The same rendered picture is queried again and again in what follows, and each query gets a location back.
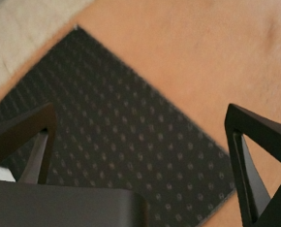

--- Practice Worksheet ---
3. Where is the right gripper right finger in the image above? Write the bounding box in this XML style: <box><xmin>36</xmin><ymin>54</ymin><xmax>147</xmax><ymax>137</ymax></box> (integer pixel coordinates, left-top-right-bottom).
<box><xmin>224</xmin><ymin>103</ymin><xmax>281</xmax><ymax>227</ymax></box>

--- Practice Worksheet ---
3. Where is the black perforated breadboard plate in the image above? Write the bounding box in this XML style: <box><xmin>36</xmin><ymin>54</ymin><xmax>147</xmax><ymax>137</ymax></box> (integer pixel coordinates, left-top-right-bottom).
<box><xmin>0</xmin><ymin>19</ymin><xmax>236</xmax><ymax>227</ymax></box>

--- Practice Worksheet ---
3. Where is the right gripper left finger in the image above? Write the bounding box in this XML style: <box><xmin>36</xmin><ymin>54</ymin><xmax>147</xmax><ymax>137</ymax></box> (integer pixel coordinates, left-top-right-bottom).
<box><xmin>0</xmin><ymin>103</ymin><xmax>57</xmax><ymax>184</ymax></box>

